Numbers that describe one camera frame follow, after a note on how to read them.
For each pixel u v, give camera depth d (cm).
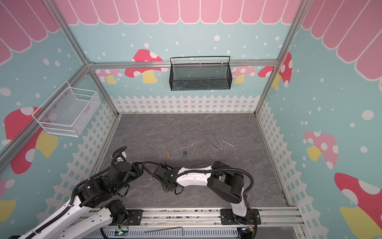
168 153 97
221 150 100
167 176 65
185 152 100
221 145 102
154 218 76
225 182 48
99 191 50
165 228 71
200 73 94
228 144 103
